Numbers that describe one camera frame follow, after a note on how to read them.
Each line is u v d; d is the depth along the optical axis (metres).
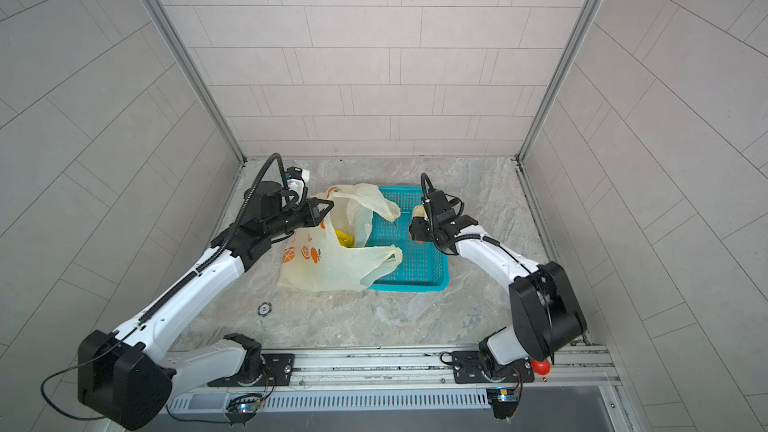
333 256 0.69
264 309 0.80
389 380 0.71
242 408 0.64
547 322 0.42
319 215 0.67
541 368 0.69
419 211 0.94
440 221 0.67
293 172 0.67
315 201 0.67
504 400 0.68
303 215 0.65
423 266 0.89
